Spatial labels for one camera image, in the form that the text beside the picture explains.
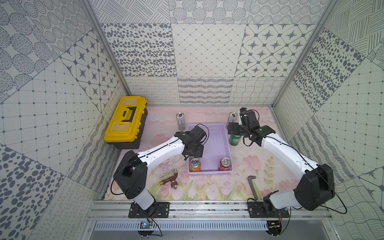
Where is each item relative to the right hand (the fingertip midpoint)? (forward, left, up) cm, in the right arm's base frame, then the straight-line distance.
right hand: (236, 128), depth 85 cm
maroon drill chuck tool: (-27, +35, -15) cm, 47 cm away
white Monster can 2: (+11, 0, -3) cm, 11 cm away
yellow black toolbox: (+9, +65, +1) cm, 66 cm away
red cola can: (-19, +8, -7) cm, 22 cm away
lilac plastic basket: (-1, +10, -19) cm, 21 cm away
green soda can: (-2, 0, -9) cm, 10 cm away
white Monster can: (+9, +34, -5) cm, 35 cm away
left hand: (-10, +22, -7) cm, 26 cm away
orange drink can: (-20, +24, -6) cm, 31 cm away
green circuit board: (-45, +47, -19) cm, 68 cm away
